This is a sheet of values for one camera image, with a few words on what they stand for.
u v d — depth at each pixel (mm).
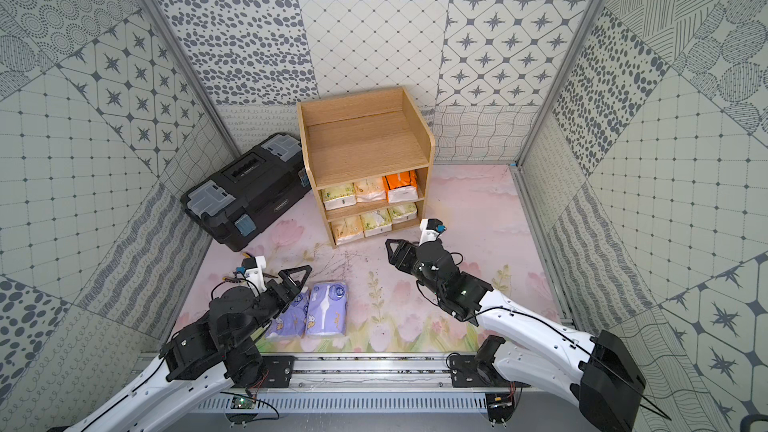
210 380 603
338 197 825
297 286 638
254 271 665
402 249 675
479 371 660
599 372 398
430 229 699
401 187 833
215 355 530
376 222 954
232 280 881
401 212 983
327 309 796
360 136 841
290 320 780
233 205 867
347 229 948
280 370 735
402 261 662
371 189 856
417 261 665
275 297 634
